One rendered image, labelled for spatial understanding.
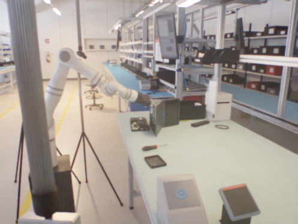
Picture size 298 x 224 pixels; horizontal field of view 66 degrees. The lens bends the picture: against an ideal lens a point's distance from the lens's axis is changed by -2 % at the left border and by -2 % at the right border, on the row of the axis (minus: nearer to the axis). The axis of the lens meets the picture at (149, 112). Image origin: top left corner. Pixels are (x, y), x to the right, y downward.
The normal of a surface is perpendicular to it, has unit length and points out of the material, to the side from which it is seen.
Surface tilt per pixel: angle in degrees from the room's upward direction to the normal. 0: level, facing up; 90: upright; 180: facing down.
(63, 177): 90
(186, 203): 30
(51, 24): 90
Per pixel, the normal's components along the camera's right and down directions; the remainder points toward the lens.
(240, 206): 0.15, -0.69
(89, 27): 0.23, 0.26
